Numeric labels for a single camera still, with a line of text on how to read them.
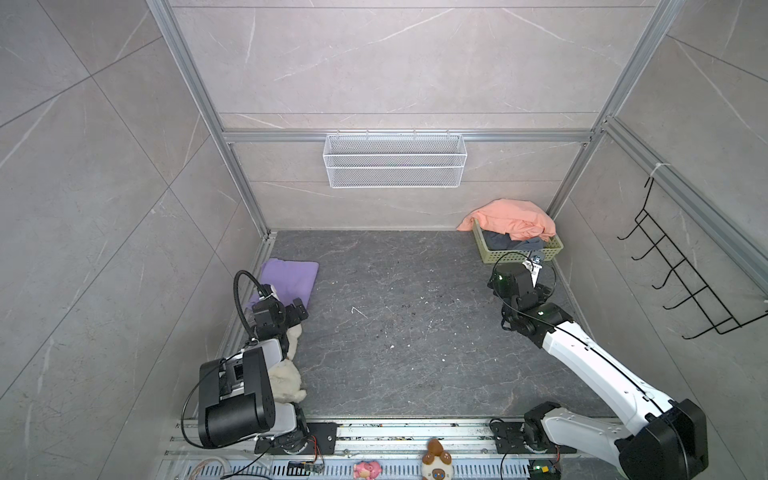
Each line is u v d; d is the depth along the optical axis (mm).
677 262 681
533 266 659
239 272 702
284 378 749
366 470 673
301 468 718
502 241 1130
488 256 1068
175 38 706
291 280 1048
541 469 707
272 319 707
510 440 733
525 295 592
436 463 681
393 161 1004
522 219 1076
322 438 734
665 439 375
